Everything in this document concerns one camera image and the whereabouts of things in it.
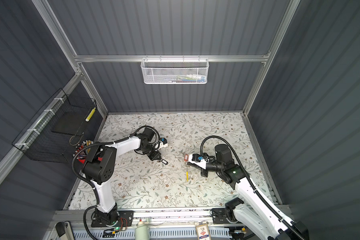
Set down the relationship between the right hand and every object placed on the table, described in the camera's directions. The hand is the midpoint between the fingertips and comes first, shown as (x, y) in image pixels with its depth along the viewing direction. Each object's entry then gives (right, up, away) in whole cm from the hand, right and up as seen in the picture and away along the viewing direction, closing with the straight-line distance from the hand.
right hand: (191, 162), depth 73 cm
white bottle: (-22, -28, -9) cm, 37 cm away
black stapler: (-61, -29, -5) cm, 68 cm away
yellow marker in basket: (-56, +25, +8) cm, 61 cm away
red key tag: (-2, -2, +23) cm, 23 cm away
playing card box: (+5, -32, -4) cm, 32 cm away
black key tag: (-16, -4, +20) cm, 26 cm away
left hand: (-19, -2, +22) cm, 29 cm away
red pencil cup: (-61, +2, +9) cm, 61 cm away
